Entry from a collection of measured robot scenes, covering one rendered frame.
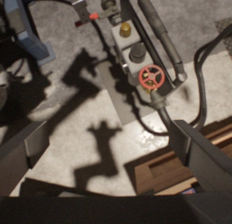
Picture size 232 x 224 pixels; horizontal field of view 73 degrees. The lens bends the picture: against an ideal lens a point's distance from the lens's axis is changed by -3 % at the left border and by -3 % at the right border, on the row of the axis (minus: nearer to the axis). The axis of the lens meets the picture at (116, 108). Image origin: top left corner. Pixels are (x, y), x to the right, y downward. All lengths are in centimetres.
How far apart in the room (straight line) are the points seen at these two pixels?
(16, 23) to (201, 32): 107
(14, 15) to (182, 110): 106
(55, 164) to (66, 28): 89
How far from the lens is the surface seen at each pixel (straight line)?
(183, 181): 53
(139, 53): 49
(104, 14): 62
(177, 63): 46
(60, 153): 105
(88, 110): 99
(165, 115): 51
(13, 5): 115
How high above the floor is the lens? 95
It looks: 81 degrees down
